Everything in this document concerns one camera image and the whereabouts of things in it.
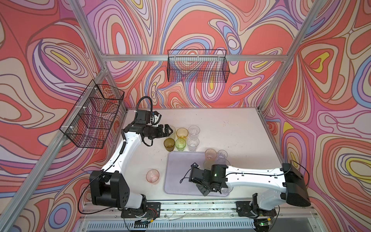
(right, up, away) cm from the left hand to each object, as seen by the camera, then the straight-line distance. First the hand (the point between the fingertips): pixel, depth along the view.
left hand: (168, 132), depth 82 cm
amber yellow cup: (+8, -2, +17) cm, 19 cm away
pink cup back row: (+26, -15, +9) cm, 31 cm away
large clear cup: (+32, -33, -3) cm, 46 cm away
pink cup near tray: (-9, -26, +2) cm, 28 cm away
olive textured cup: (-1, -9, +14) cm, 16 cm away
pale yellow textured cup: (+1, -3, +11) cm, 12 cm away
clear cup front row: (+15, -8, +14) cm, 22 cm away
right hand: (+21, -29, -8) cm, 37 cm away
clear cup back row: (+16, -1, +20) cm, 26 cm away
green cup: (+6, -9, +15) cm, 18 cm away
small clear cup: (+33, -14, +8) cm, 37 cm away
